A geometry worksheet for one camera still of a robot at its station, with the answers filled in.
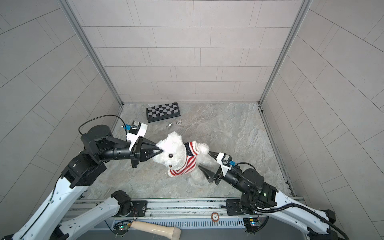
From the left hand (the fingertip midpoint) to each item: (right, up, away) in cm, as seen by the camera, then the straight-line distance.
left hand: (162, 153), depth 49 cm
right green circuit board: (+36, -37, +19) cm, 55 cm away
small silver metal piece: (-8, +6, +52) cm, 53 cm away
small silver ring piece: (-2, +7, +56) cm, 56 cm away
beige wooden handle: (-1, -37, +14) cm, 40 cm away
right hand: (+14, -7, +10) cm, 19 cm away
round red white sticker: (+20, -35, +20) cm, 45 cm away
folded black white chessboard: (-14, +15, +57) cm, 60 cm away
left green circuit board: (-22, -37, +16) cm, 45 cm away
